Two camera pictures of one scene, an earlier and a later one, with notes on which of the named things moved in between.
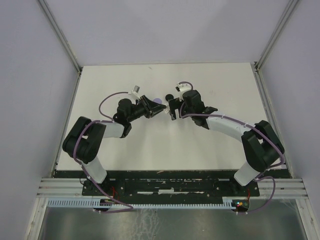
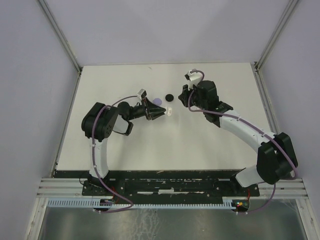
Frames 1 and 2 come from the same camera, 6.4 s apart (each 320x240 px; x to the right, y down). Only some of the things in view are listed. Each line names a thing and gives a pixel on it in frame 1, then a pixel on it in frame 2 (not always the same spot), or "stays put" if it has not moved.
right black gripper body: [175, 103] to [195, 100]
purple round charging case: [158, 100] stays put
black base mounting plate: [170, 185] stays put
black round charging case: [169, 97] stays put
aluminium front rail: [72, 188] stays put
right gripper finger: [172, 112] to [185, 95]
